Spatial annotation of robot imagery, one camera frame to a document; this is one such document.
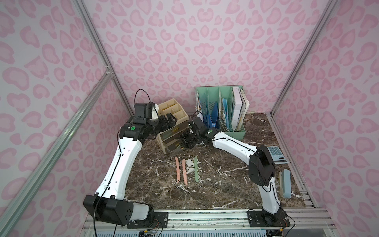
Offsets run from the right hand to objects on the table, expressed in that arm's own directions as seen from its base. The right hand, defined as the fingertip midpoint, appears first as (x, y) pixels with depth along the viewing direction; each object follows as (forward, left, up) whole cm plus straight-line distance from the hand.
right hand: (173, 140), depth 82 cm
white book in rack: (+22, -39, +3) cm, 45 cm away
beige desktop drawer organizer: (+18, +1, +8) cm, 20 cm away
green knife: (-9, -12, -19) cm, 24 cm away
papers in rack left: (+21, -13, +6) cm, 26 cm away
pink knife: (-9, -1, -18) cm, 21 cm away
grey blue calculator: (0, -64, -18) cm, 66 cm away
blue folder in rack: (+24, -30, +4) cm, 39 cm away
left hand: (+3, 0, +14) cm, 14 cm away
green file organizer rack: (+24, -29, +2) cm, 38 cm away
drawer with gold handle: (+5, +2, -10) cm, 11 cm away
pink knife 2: (-10, -5, -19) cm, 22 cm away
